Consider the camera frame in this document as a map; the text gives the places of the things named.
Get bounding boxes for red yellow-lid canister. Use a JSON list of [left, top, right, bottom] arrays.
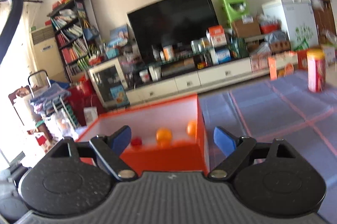
[[307, 49, 326, 93]]

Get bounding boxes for black cable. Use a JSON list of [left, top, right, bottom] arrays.
[[0, 0, 25, 67]]

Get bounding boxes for white small refrigerator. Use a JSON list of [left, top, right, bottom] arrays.
[[262, 0, 319, 51]]

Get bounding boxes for blue plaid bed cover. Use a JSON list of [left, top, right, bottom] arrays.
[[199, 71, 336, 223]]

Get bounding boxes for black flat television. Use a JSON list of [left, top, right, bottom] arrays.
[[127, 0, 219, 63]]

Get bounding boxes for white TV cabinet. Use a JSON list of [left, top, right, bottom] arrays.
[[126, 39, 290, 105]]

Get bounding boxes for white paper bag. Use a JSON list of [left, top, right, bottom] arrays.
[[83, 107, 98, 126]]

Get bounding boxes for orange gift bag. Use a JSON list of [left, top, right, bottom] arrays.
[[268, 51, 307, 80]]

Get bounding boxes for red small fruit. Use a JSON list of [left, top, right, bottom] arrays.
[[130, 137, 142, 147]]

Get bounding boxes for green stacking bins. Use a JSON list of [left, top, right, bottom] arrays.
[[219, 0, 250, 27]]

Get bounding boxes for shopping trolley cart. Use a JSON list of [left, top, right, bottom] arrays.
[[27, 69, 79, 139]]

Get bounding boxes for orange fruit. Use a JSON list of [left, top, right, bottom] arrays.
[[156, 127, 173, 144]]

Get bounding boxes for black bookshelf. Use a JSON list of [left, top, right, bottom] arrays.
[[47, 0, 99, 82]]

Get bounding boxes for glass door side cabinet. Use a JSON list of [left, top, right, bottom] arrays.
[[88, 57, 130, 109]]

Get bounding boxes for white standing air conditioner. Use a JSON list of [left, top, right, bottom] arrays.
[[30, 25, 68, 83]]

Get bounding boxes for orange storage box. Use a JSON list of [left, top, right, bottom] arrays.
[[78, 95, 210, 174]]

